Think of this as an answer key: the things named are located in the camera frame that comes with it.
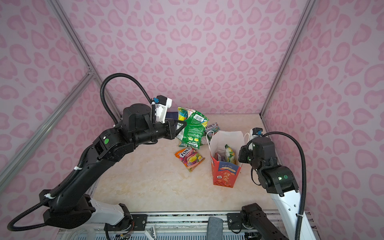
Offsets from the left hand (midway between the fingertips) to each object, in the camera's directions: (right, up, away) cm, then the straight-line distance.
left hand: (186, 121), depth 55 cm
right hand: (+24, -11, +12) cm, 29 cm away
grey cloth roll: (+12, -49, +14) cm, 52 cm away
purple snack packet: (+17, -20, +31) cm, 40 cm away
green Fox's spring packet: (+23, -18, +31) cm, 42 cm away
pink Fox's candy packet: (-1, -21, +37) cm, 43 cm away
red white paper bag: (+18, -26, +20) cm, 37 cm away
